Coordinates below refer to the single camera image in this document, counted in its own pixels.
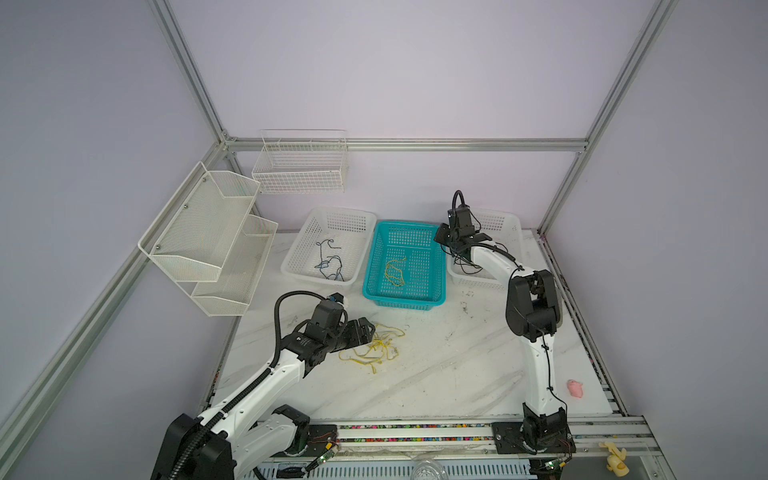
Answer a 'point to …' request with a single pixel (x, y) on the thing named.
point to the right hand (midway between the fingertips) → (437, 230)
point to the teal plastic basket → (406, 267)
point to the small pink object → (575, 388)
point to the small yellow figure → (616, 459)
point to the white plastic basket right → (505, 230)
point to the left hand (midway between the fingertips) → (362, 333)
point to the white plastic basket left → (350, 229)
